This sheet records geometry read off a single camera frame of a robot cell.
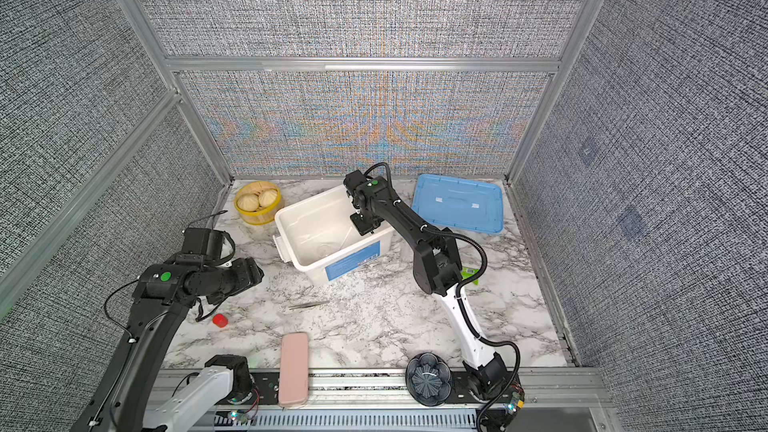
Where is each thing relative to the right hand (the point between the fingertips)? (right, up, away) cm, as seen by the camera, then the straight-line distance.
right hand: (369, 225), depth 97 cm
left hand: (-28, -11, -24) cm, 38 cm away
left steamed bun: (-42, +7, +6) cm, 43 cm away
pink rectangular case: (-18, -34, -24) cm, 45 cm away
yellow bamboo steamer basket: (-38, +3, +6) cm, 38 cm away
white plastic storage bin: (-13, +4, 0) cm, 14 cm away
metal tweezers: (-21, -23, -10) cm, 33 cm away
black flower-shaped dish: (+16, -37, -23) cm, 46 cm away
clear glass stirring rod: (-20, -5, +5) cm, 21 cm away
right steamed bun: (-37, +9, +9) cm, 39 cm away
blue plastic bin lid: (+34, +7, +17) cm, 39 cm away
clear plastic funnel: (-14, -8, -2) cm, 17 cm away
